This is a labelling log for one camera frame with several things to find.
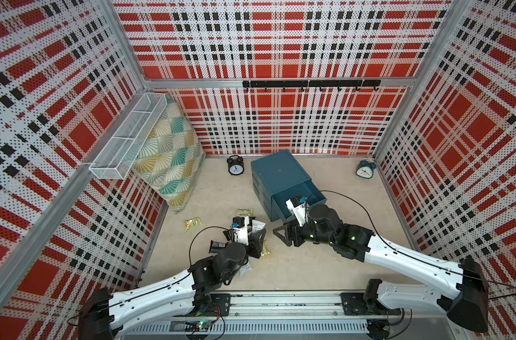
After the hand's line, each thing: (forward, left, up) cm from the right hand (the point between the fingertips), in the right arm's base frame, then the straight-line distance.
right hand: (282, 230), depth 70 cm
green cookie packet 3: (0, +7, -18) cm, 19 cm away
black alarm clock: (+42, +22, -15) cm, 50 cm away
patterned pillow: (+29, +45, +4) cm, 54 cm away
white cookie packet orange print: (+2, +9, -2) cm, 9 cm away
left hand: (+3, +7, -5) cm, 9 cm away
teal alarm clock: (+41, -45, -16) cm, 63 cm away
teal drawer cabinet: (+22, +1, +1) cm, 22 cm away
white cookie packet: (-7, +14, -20) cm, 25 cm away
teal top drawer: (+8, +1, 0) cm, 8 cm away
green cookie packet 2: (+11, +39, -17) cm, 44 cm away
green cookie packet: (+17, +16, -18) cm, 30 cm away
